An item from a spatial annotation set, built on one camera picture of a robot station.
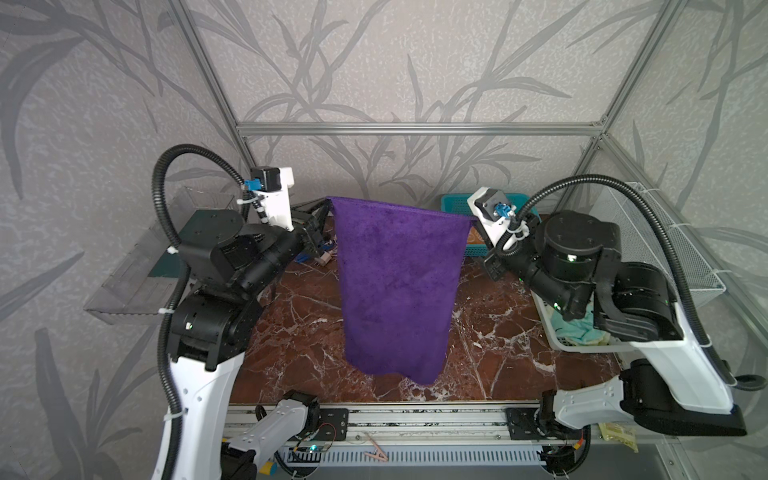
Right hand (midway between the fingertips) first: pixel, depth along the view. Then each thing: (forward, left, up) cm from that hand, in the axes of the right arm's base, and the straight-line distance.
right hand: (479, 207), depth 50 cm
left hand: (+2, +24, +1) cm, 25 cm away
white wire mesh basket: (+6, -41, -17) cm, 45 cm away
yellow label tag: (-27, -40, -50) cm, 70 cm away
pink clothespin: (-31, +18, -51) cm, 62 cm away
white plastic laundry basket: (-10, -33, -41) cm, 54 cm away
